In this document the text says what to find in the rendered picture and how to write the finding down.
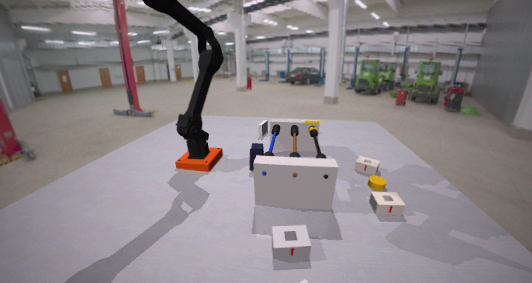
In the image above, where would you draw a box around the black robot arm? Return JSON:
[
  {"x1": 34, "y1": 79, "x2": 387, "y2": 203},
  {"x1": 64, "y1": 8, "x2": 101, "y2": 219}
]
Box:
[{"x1": 142, "y1": 0, "x2": 224, "y2": 159}]

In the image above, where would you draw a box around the yellow short cylinder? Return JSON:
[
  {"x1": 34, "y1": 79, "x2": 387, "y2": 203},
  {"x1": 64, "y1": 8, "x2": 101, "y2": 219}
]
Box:
[{"x1": 368, "y1": 175, "x2": 386, "y2": 191}]

